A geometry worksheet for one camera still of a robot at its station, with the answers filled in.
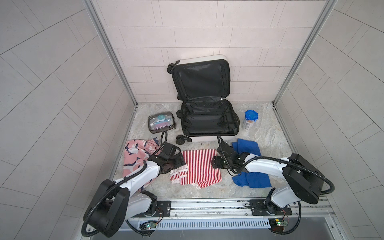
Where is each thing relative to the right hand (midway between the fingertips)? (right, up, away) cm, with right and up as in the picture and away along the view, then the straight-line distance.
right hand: (213, 165), depth 86 cm
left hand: (-17, +2, +1) cm, 17 cm away
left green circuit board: (-30, -19, -22) cm, 42 cm away
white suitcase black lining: (-5, +49, +13) cm, 51 cm away
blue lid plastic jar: (+25, +28, +9) cm, 39 cm away
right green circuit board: (+28, -21, -18) cm, 39 cm away
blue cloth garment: (+21, -5, -8) cm, 23 cm away
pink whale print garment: (-44, +8, +1) cm, 44 cm away
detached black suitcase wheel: (-20, +14, +5) cm, 25 cm away
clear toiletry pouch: (-35, +24, +18) cm, 46 cm away
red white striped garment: (-8, -2, -3) cm, 9 cm away
